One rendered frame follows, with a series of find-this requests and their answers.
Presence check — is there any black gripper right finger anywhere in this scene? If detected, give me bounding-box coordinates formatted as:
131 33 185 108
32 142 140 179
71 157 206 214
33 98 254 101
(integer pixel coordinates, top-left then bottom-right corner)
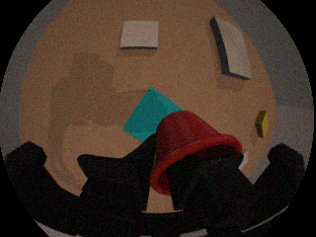
166 153 244 210

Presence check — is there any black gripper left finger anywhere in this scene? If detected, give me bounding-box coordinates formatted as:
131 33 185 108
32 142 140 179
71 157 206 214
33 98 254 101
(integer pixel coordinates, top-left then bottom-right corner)
76 134 157 212

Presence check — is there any beige flat block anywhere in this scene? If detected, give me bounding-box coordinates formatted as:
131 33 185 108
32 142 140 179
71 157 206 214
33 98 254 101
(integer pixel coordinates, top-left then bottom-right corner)
210 16 252 80

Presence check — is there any yellow rectangular block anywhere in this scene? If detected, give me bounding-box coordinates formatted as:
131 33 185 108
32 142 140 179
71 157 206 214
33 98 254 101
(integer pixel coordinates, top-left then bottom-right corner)
256 111 269 138

